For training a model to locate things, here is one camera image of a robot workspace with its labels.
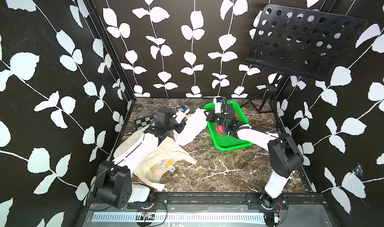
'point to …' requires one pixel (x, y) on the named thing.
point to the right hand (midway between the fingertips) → (203, 109)
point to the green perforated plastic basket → (223, 141)
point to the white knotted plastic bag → (195, 124)
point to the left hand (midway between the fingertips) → (185, 116)
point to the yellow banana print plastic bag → (153, 169)
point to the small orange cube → (158, 172)
